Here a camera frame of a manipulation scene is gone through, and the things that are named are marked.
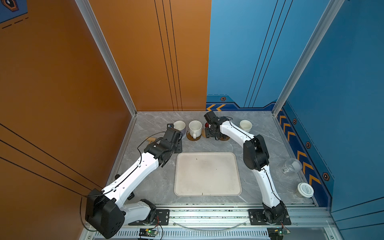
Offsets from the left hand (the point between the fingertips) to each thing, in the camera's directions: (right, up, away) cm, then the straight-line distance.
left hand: (177, 141), depth 82 cm
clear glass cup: (+68, -16, +7) cm, 70 cm away
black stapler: (-24, -29, -3) cm, 38 cm away
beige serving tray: (+17, -20, +6) cm, 27 cm away
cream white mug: (+44, +9, +19) cm, 49 cm away
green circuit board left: (-13, -43, -11) cm, 46 cm away
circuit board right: (+48, -43, -11) cm, 65 cm away
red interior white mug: (+17, +9, +18) cm, 26 cm away
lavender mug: (-1, +8, +23) cm, 24 cm away
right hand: (+20, +3, +21) cm, 29 cm away
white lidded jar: (+66, -24, -6) cm, 71 cm away
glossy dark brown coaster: (+7, 0, +18) cm, 20 cm away
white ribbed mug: (+9, +7, +21) cm, 24 cm away
